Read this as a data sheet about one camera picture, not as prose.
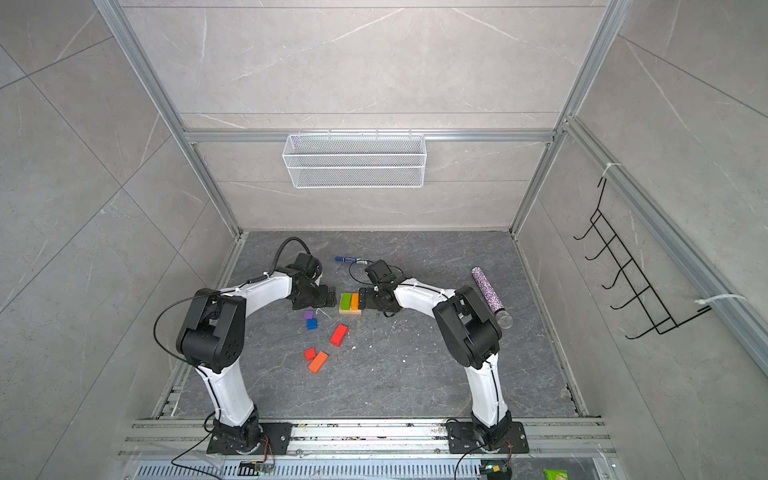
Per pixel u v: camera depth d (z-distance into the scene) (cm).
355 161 101
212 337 51
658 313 60
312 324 94
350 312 95
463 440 73
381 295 74
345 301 97
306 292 80
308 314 95
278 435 73
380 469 70
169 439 75
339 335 90
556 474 68
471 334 51
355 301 95
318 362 86
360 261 108
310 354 87
